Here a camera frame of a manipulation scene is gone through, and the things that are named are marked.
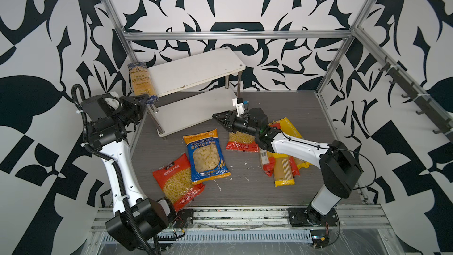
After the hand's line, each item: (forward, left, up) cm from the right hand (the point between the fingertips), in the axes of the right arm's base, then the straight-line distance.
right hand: (213, 116), depth 74 cm
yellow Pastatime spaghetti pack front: (-14, -31, -24) cm, 41 cm away
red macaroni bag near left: (-18, +19, -24) cm, 35 cm away
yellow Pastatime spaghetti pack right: (+11, -39, -26) cm, 48 cm away
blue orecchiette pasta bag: (-9, +5, -24) cm, 26 cm away
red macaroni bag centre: (+3, -12, -26) cm, 29 cm away
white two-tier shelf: (+43, +18, -27) cm, 54 cm away
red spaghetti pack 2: (-13, -37, -25) cm, 46 cm away
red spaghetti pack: (-12, -25, -24) cm, 36 cm away
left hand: (+3, +25, +10) cm, 27 cm away
